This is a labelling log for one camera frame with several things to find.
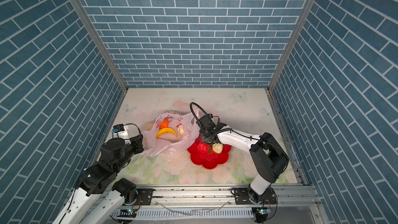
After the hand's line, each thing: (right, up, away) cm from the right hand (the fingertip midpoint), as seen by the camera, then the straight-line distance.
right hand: (206, 133), depth 90 cm
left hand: (-29, +3, -18) cm, 34 cm away
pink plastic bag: (-20, -3, -10) cm, 23 cm away
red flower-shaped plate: (+2, -14, -4) cm, 15 cm away
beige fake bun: (-16, +2, +2) cm, 16 cm away
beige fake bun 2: (+6, -7, -6) cm, 11 cm away
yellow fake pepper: (-25, +1, +5) cm, 26 cm away
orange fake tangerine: (-26, +5, +5) cm, 27 cm away
